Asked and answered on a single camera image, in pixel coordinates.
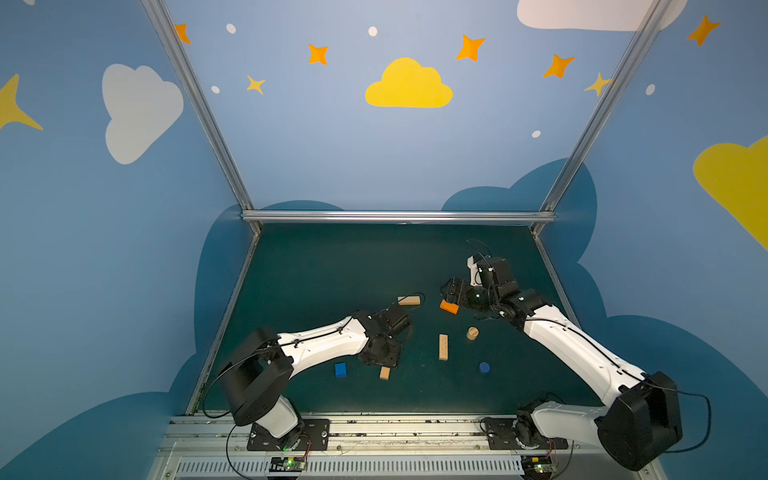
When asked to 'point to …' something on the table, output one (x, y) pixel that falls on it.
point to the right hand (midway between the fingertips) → (454, 288)
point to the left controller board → (287, 464)
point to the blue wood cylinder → (484, 367)
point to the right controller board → (538, 465)
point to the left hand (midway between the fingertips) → (394, 362)
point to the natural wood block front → (384, 372)
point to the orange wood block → (451, 307)
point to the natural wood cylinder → (472, 333)
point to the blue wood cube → (341, 370)
